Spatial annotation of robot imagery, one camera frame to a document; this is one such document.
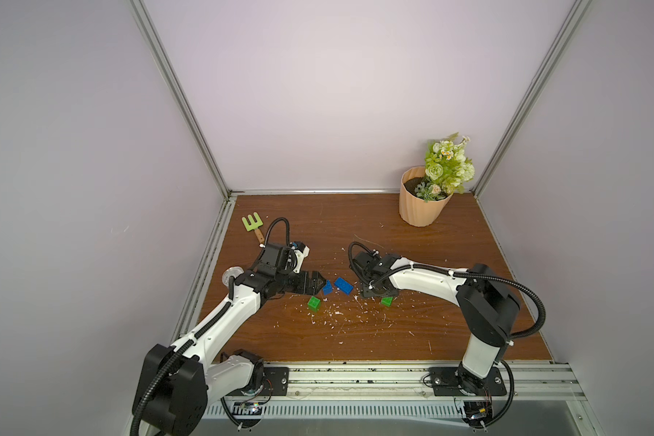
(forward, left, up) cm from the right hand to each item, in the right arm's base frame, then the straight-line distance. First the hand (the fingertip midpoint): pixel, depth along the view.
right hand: (373, 287), depth 89 cm
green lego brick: (-6, +19, +1) cm, 20 cm away
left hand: (-2, +18, +9) cm, 20 cm away
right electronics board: (-33, -27, -5) cm, 43 cm away
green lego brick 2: (-4, -5, -2) cm, 6 cm away
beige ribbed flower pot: (+28, -17, +7) cm, 34 cm away
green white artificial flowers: (+33, -25, +24) cm, 48 cm away
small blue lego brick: (-1, +15, +1) cm, 15 cm away
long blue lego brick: (+1, +10, 0) cm, 10 cm away
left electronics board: (-34, +35, -3) cm, 49 cm away
